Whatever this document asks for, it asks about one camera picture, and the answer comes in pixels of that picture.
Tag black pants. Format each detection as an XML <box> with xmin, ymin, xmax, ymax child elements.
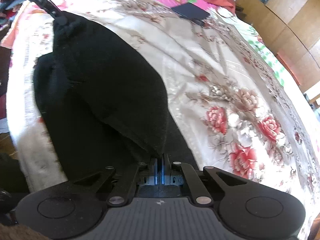
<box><xmin>33</xmin><ymin>12</ymin><xmax>196</xmax><ymax>180</ymax></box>

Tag floral white bed blanket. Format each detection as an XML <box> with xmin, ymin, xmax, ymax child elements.
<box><xmin>1</xmin><ymin>0</ymin><xmax>319</xmax><ymax>239</ymax></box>

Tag dark blue flat book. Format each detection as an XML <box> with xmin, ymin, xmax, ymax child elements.
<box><xmin>171</xmin><ymin>3</ymin><xmax>210</xmax><ymax>27</ymax></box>

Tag wooden wardrobe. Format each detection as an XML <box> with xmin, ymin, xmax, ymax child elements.
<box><xmin>236</xmin><ymin>0</ymin><xmax>319</xmax><ymax>92</ymax></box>

